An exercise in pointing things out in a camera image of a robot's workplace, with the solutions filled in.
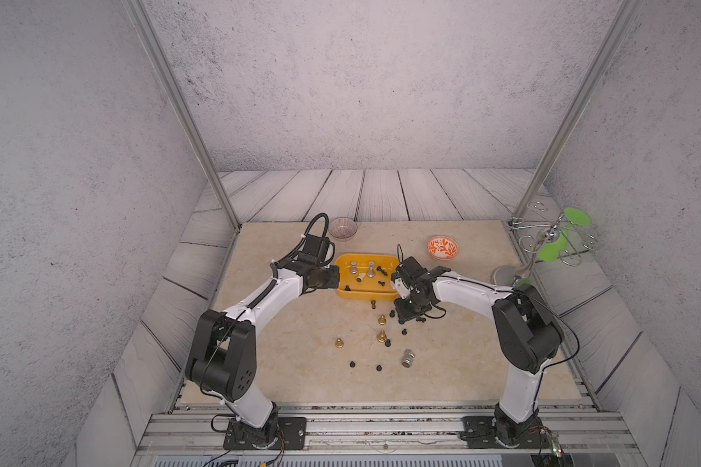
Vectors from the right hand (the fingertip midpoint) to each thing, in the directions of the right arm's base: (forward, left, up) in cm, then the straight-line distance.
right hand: (402, 314), depth 92 cm
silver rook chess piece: (-12, -1, -3) cm, 12 cm away
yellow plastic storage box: (+16, +11, -2) cm, 20 cm away
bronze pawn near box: (+6, +9, -3) cm, 11 cm away
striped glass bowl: (+38, +21, 0) cm, 44 cm away
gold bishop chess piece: (-1, +6, -2) cm, 7 cm away
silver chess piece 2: (+17, +10, -1) cm, 19 cm away
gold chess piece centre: (-7, +7, -1) cm, 9 cm away
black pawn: (-15, +16, -2) cm, 21 cm away
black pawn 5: (-5, 0, -3) cm, 5 cm away
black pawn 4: (+1, +3, -1) cm, 3 cm away
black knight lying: (0, -6, -2) cm, 6 cm away
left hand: (+7, +20, +10) cm, 23 cm away
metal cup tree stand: (+18, -53, +14) cm, 58 cm away
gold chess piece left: (-9, +20, -1) cm, 22 cm away
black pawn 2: (-15, +8, -3) cm, 17 cm away
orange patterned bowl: (+28, -18, -1) cm, 33 cm away
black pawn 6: (+10, +18, 0) cm, 21 cm away
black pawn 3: (-8, +5, -2) cm, 10 cm away
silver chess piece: (+18, +16, -1) cm, 24 cm away
